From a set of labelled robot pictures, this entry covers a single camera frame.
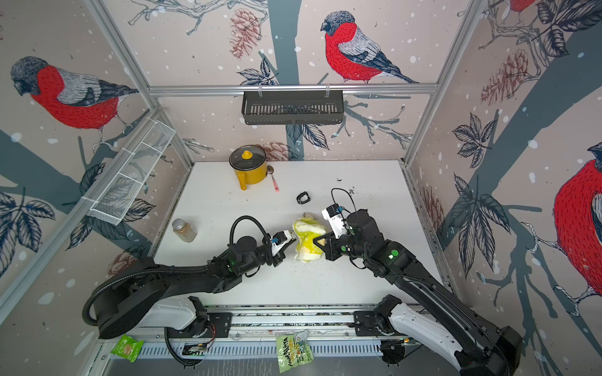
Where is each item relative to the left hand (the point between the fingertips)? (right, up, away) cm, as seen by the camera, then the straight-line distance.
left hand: (296, 235), depth 79 cm
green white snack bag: (0, -32, -10) cm, 34 cm away
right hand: (+6, +1, -8) cm, 10 cm away
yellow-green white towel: (+3, +3, -6) cm, 7 cm away
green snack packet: (-51, -32, -10) cm, 61 cm away
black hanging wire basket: (-16, +53, +28) cm, 62 cm away
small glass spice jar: (-44, 0, +9) cm, 45 cm away
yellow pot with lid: (-24, +26, +28) cm, 45 cm away
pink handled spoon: (-15, +24, +39) cm, 48 cm away
